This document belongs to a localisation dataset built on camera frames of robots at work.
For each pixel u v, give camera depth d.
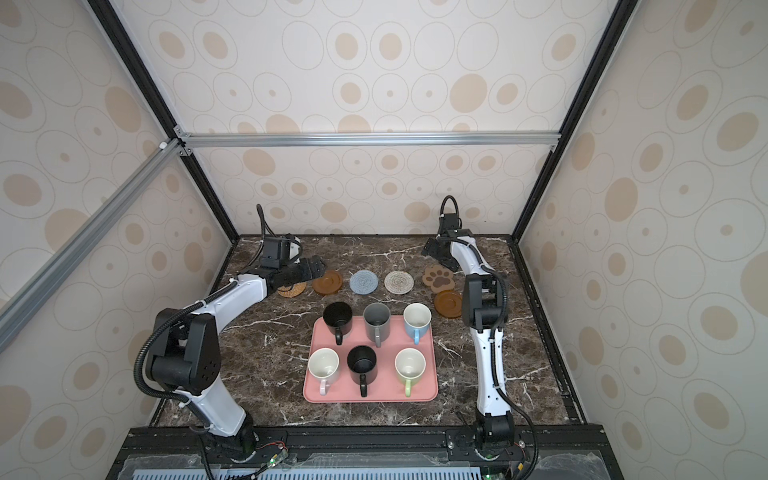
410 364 0.85
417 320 0.90
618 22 0.69
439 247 0.91
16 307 0.51
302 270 0.83
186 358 0.47
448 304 1.00
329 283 1.06
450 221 0.93
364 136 0.89
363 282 1.06
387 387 0.83
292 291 0.83
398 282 1.06
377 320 0.91
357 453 0.73
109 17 0.67
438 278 1.06
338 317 0.92
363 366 0.84
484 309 0.66
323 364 0.84
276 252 0.73
